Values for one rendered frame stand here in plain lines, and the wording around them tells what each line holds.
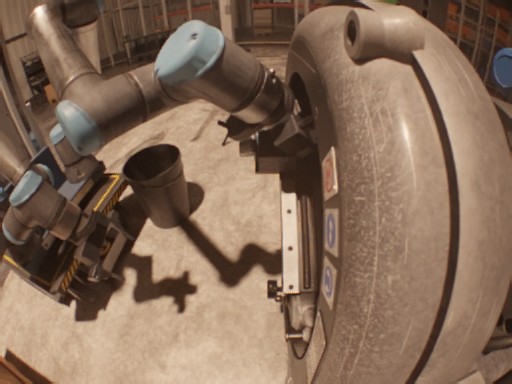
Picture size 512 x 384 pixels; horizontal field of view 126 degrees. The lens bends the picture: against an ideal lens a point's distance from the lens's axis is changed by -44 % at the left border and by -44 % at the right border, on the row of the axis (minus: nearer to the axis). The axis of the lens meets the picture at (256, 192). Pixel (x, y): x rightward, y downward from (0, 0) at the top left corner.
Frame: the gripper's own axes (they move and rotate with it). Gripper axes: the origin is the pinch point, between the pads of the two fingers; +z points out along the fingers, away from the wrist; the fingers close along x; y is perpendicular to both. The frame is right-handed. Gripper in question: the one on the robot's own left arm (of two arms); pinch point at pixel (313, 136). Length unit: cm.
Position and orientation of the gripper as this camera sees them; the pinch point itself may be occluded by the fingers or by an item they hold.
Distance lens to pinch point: 50.9
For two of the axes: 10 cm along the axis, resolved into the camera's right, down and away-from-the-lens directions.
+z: 6.6, 1.7, 7.3
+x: -1.8, -9.1, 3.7
